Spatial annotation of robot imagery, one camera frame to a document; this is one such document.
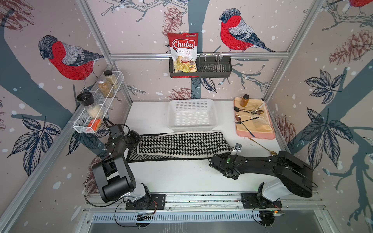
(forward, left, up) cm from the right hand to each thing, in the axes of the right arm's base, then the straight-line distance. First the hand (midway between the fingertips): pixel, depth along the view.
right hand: (231, 156), depth 87 cm
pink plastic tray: (+17, -31, -3) cm, 35 cm away
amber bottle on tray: (+44, -16, +5) cm, 47 cm away
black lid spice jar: (+6, +72, +34) cm, 80 cm away
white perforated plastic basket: (+33, +25, -1) cm, 41 cm away
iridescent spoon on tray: (+38, -24, -1) cm, 45 cm away
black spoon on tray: (+40, -10, -1) cm, 42 cm away
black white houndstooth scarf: (+6, +27, 0) cm, 28 cm away
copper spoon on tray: (+30, -10, -1) cm, 32 cm away
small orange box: (-1, +68, +33) cm, 76 cm away
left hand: (+10, +56, +8) cm, 57 cm away
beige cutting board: (+34, -24, -2) cm, 42 cm away
